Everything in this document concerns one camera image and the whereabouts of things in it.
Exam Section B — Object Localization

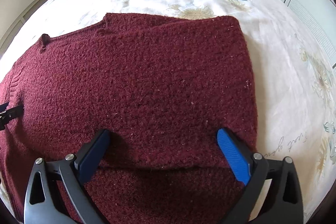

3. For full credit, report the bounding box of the dark red knitted sweater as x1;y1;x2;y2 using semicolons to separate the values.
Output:
1;14;257;223

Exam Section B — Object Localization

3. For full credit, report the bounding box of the white radiator cover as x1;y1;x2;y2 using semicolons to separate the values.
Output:
0;0;48;57

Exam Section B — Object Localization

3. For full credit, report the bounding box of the white floral bed sheet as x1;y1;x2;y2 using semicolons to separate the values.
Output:
1;0;335;221

